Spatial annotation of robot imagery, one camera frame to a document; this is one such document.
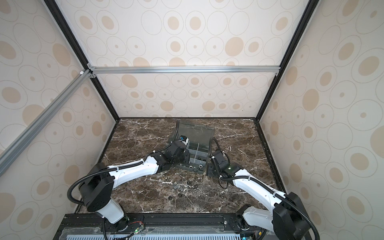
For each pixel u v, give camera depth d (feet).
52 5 2.19
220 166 2.08
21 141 1.79
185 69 2.87
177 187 2.79
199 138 3.61
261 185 1.59
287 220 1.30
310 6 2.22
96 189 1.44
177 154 2.17
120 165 1.66
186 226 2.42
